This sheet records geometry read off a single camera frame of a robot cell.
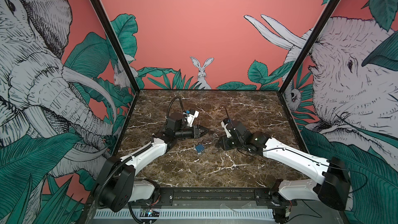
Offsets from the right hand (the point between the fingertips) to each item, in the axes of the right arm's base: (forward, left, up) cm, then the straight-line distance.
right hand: (218, 140), depth 78 cm
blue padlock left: (+2, +10, -15) cm, 18 cm away
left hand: (+4, +5, +5) cm, 8 cm away
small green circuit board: (-29, +33, -14) cm, 46 cm away
